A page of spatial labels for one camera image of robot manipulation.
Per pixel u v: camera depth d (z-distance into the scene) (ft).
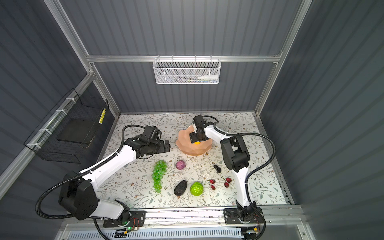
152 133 2.16
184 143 3.29
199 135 2.53
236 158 1.87
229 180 2.77
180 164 2.89
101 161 1.58
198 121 2.71
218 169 2.92
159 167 2.82
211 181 2.77
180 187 2.59
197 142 3.10
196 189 2.52
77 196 1.35
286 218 2.44
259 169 1.81
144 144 2.00
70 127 2.46
